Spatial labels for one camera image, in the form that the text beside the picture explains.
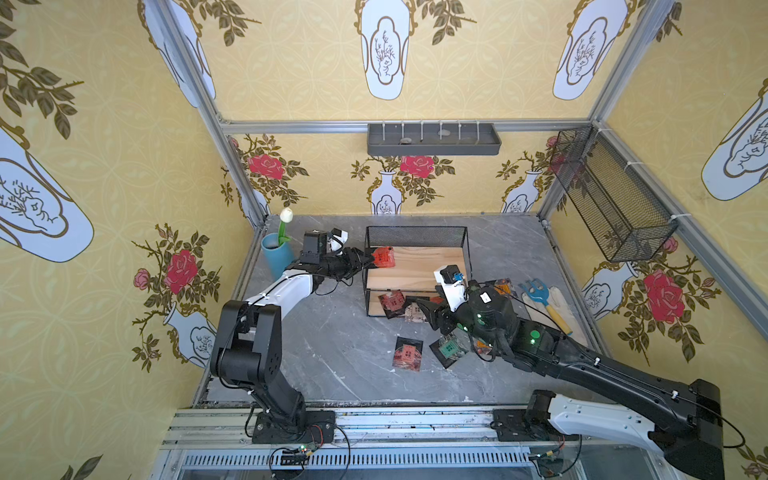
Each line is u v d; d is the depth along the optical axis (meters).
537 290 0.97
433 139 0.93
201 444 0.73
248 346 0.47
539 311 0.94
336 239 0.78
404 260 0.88
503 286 1.00
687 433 0.40
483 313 0.50
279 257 0.85
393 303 0.95
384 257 0.88
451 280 0.59
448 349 0.86
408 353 0.86
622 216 0.75
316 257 0.73
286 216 0.81
